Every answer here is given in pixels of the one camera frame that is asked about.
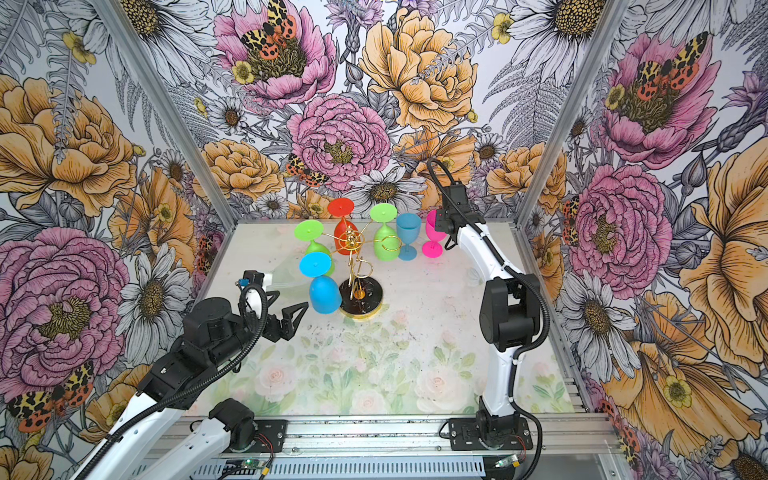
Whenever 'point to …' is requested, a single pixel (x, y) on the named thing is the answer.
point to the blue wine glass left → (325, 293)
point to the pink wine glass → (433, 249)
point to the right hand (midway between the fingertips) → (450, 224)
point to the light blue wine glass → (408, 226)
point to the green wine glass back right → (386, 244)
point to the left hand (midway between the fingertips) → (291, 309)
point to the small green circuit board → (250, 463)
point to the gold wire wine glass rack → (359, 296)
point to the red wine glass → (346, 234)
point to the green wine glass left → (312, 230)
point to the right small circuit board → (507, 461)
